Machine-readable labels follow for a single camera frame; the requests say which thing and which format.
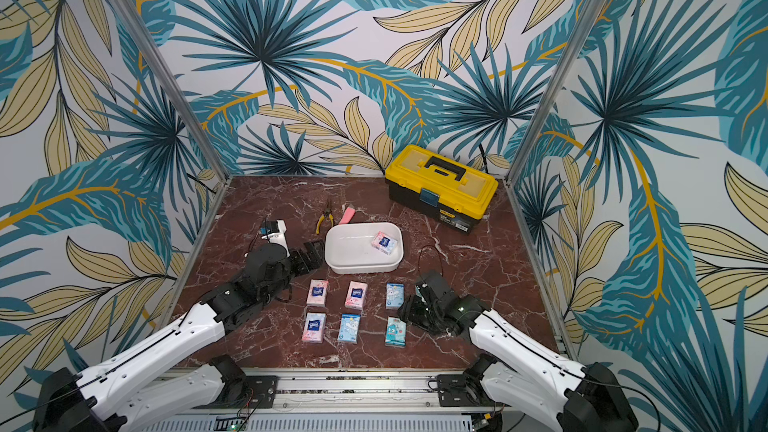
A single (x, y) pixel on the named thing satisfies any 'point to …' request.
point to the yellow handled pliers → (321, 220)
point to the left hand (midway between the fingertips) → (310, 250)
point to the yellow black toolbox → (443, 189)
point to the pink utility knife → (348, 216)
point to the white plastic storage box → (363, 247)
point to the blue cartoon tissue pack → (395, 295)
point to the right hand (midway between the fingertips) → (402, 316)
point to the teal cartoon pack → (395, 334)
